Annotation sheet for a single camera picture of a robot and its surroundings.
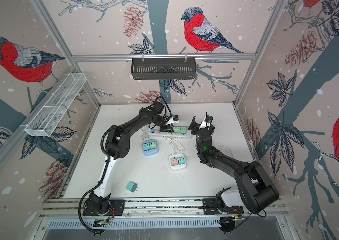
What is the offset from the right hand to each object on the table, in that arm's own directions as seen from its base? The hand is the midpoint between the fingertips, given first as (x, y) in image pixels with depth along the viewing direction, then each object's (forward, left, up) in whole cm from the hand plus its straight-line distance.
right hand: (199, 121), depth 85 cm
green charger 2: (-9, +28, -13) cm, 32 cm away
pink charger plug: (-20, +14, -12) cm, 27 cm away
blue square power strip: (-12, +29, -17) cm, 36 cm away
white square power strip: (-21, +12, -18) cm, 30 cm away
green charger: (+2, +13, -12) cm, 18 cm away
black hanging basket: (+41, +24, +9) cm, 49 cm away
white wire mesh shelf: (-11, +78, +13) cm, 80 cm away
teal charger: (+2, +17, -14) cm, 22 cm away
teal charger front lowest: (-32, +37, -17) cm, 52 cm away
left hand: (+5, +16, -13) cm, 22 cm away
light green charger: (+3, +9, -14) cm, 17 cm away
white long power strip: (+3, +28, -16) cm, 32 cm away
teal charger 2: (-11, +31, -12) cm, 35 cm away
